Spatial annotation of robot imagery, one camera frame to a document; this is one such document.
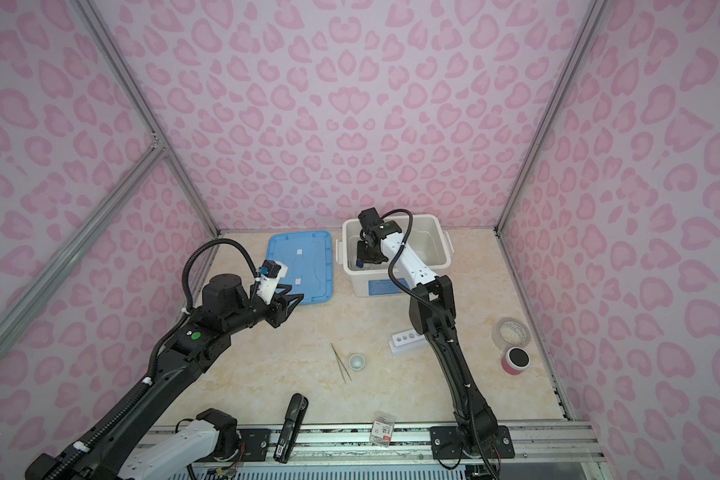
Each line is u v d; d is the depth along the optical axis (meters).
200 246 1.16
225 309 0.55
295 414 0.74
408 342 0.86
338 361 0.87
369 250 0.90
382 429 0.74
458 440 0.65
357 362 0.86
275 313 0.65
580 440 0.75
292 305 0.71
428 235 1.06
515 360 0.82
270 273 0.62
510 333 0.92
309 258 1.11
